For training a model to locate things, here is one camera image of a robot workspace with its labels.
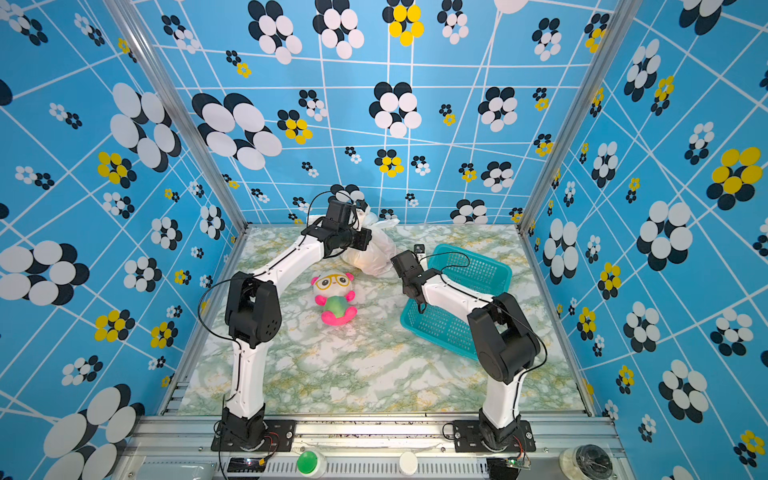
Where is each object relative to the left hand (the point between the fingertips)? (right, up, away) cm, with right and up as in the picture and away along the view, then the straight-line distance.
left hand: (373, 234), depth 96 cm
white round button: (+10, -52, -32) cm, 62 cm away
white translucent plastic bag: (+1, -8, 0) cm, 9 cm away
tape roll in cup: (+47, -50, -35) cm, 77 cm away
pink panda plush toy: (-13, -18, -3) cm, 23 cm away
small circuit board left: (-30, -58, -24) cm, 70 cm away
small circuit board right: (+35, -54, -29) cm, 71 cm away
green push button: (-12, -51, -33) cm, 62 cm away
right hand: (+16, -15, -1) cm, 22 cm away
